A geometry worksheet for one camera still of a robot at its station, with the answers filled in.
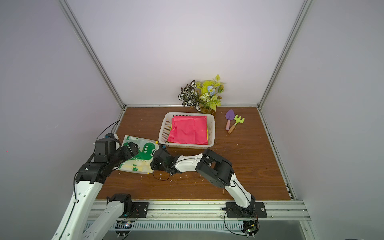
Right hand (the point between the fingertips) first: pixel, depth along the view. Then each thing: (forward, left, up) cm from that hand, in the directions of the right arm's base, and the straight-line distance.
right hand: (149, 162), depth 86 cm
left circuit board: (-31, +8, -7) cm, 33 cm away
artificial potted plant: (+38, -32, +19) cm, 53 cm away
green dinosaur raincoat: (0, +6, -1) cm, 6 cm away
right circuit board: (-29, -55, -6) cm, 62 cm away
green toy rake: (+37, -57, -4) cm, 68 cm away
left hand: (+1, +5, +16) cm, 17 cm away
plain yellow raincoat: (+19, -34, +3) cm, 39 cm away
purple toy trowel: (+41, -53, -4) cm, 67 cm away
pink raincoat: (+21, -24, +5) cm, 32 cm away
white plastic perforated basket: (+21, -7, +6) cm, 22 cm away
